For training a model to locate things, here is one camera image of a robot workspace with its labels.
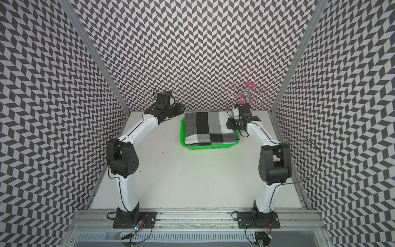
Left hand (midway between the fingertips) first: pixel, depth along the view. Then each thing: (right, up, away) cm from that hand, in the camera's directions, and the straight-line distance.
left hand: (184, 109), depth 92 cm
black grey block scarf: (+14, -12, +1) cm, 18 cm away
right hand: (+29, -10, +2) cm, 30 cm away
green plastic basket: (+12, -23, -4) cm, 26 cm away
